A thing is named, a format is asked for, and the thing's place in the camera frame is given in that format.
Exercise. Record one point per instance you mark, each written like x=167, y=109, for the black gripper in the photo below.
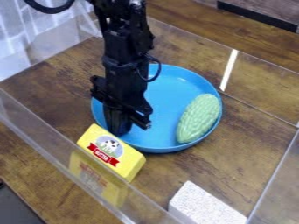
x=121, y=93

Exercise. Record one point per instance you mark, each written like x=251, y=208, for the yellow butter block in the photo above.
x=121, y=158

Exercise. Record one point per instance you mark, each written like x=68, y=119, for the blue round tray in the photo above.
x=169, y=94

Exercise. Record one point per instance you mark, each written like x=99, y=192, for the green bitter melon toy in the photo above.
x=197, y=118

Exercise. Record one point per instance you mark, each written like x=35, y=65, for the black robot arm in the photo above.
x=128, y=41

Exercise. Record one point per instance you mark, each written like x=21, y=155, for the white speckled foam block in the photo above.
x=193, y=206

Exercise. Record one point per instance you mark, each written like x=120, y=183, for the dark baseboard strip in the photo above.
x=279, y=23

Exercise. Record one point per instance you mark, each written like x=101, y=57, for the clear acrylic enclosure wall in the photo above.
x=245, y=163

